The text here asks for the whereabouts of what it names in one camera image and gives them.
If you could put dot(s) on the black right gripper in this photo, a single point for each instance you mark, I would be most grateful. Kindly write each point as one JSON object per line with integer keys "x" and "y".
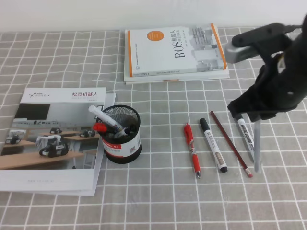
{"x": 282, "y": 80}

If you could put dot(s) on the grey pen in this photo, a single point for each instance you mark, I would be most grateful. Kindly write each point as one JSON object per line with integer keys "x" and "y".
{"x": 257, "y": 157}

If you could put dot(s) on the black mesh pen holder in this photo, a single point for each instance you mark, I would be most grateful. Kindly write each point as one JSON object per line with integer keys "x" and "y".
{"x": 126, "y": 149}

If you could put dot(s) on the red gel pen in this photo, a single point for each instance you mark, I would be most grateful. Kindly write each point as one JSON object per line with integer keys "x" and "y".
{"x": 192, "y": 149}

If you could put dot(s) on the whiteboard marker black cap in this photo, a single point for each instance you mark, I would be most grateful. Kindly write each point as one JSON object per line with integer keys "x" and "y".
{"x": 246, "y": 135}

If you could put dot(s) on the dark red pencil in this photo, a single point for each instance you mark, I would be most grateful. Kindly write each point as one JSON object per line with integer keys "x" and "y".
{"x": 231, "y": 145}

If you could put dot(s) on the white orange ROS book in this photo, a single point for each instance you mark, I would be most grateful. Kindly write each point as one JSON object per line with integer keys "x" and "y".
{"x": 168, "y": 52}

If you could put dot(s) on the white marker black cap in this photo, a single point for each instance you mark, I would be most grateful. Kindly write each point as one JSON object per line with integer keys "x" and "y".
{"x": 220, "y": 162}

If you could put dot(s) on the white book under ROS book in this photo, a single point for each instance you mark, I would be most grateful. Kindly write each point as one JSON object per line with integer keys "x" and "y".
{"x": 168, "y": 79}

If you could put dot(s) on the grey checkered tablecloth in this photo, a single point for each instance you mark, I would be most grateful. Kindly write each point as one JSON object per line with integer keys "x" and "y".
{"x": 159, "y": 190}

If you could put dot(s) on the white paint marker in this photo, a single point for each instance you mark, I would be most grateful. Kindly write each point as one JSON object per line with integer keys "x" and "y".
{"x": 105, "y": 118}

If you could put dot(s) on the red cap marker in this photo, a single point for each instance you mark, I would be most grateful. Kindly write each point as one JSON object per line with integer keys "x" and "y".
{"x": 100, "y": 127}

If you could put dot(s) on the AgileX robot brochure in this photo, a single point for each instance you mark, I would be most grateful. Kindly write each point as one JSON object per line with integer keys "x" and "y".
{"x": 38, "y": 154}

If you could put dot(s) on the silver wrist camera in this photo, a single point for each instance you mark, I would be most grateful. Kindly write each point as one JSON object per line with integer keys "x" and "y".
{"x": 237, "y": 54}

